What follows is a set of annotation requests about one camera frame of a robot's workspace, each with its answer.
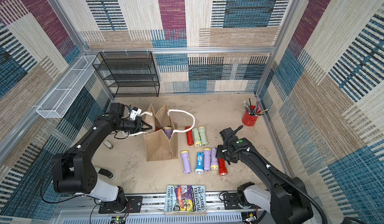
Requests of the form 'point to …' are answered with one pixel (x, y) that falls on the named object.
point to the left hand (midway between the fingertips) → (152, 127)
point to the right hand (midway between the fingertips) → (224, 158)
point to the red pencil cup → (250, 117)
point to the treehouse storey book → (188, 200)
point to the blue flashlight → (199, 163)
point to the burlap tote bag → (158, 145)
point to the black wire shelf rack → (128, 74)
